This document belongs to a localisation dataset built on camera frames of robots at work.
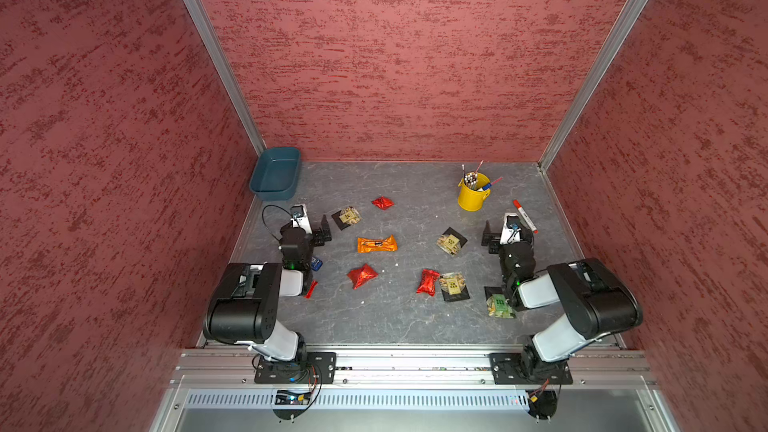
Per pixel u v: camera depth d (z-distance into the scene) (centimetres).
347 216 104
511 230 76
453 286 88
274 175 125
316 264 91
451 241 98
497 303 85
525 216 103
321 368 74
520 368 73
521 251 71
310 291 87
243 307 45
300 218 79
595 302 47
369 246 95
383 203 103
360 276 88
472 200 103
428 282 85
